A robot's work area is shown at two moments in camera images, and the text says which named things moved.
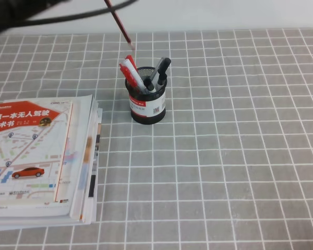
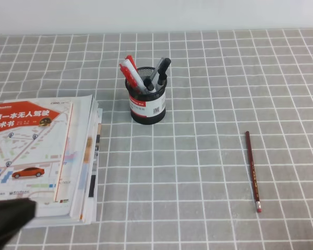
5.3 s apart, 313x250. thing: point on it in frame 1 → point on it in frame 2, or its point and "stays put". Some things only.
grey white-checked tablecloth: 237,163 stays put
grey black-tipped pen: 157,69 stays put
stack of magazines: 83,158 stays put
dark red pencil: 121,26 → 257,201
